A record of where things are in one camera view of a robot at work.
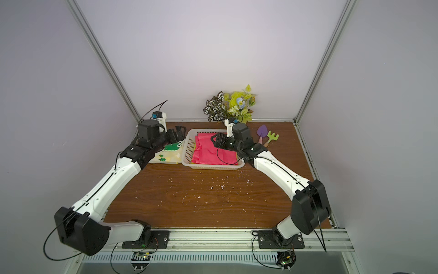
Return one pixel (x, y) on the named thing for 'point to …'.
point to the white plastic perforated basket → (188, 148)
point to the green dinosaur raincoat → (171, 153)
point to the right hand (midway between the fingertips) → (214, 135)
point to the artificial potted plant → (236, 105)
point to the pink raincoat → (205, 152)
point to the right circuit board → (286, 259)
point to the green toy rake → (271, 137)
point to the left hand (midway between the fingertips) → (180, 128)
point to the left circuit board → (140, 256)
